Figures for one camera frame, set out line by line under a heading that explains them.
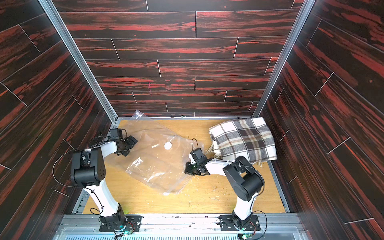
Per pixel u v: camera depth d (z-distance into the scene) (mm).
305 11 673
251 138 885
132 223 734
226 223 731
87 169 523
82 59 848
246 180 479
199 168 708
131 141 933
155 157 991
